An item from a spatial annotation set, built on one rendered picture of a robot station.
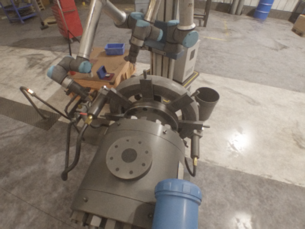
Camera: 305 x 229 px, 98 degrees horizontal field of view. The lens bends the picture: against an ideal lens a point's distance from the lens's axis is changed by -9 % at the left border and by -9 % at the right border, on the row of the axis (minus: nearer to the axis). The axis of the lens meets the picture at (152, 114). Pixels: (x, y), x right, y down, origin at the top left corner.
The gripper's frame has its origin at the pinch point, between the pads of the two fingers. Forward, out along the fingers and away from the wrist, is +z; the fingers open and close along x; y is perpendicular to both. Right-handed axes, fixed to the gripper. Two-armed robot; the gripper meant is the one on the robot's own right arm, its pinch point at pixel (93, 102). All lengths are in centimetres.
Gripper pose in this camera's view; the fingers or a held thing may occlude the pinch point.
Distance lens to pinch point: 121.2
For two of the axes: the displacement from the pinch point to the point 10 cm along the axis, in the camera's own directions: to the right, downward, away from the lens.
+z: 7.5, 5.5, 3.8
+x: 0.2, -5.9, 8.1
